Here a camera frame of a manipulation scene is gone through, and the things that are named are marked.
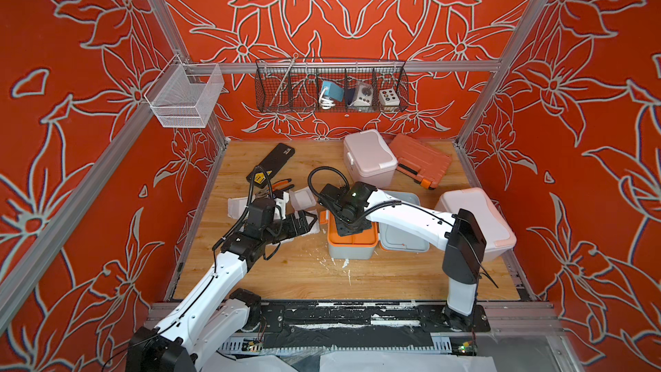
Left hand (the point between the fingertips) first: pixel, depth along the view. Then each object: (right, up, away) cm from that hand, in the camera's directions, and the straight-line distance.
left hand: (308, 219), depth 78 cm
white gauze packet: (+2, -6, +12) cm, 14 cm away
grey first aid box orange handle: (+23, -5, -1) cm, 23 cm away
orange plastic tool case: (+44, +18, +26) cm, 54 cm away
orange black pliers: (-13, +9, +25) cm, 30 cm away
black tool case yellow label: (-20, +15, +29) cm, 39 cm away
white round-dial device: (+19, +42, +12) cm, 48 cm away
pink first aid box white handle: (+22, +19, +19) cm, 35 cm away
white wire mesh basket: (-47, +43, +15) cm, 66 cm away
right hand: (+11, -4, +1) cm, 12 cm away
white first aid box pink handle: (+57, -4, -3) cm, 58 cm away
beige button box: (+29, +43, +16) cm, 54 cm away
